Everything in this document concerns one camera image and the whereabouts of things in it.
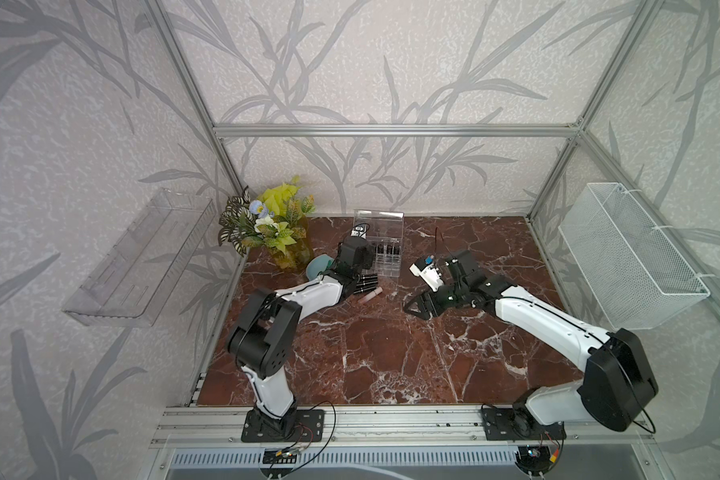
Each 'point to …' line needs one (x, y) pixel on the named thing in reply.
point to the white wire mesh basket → (636, 281)
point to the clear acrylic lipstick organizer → (385, 232)
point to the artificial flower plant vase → (276, 219)
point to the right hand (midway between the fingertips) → (411, 302)
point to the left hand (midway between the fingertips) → (361, 240)
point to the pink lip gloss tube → (370, 295)
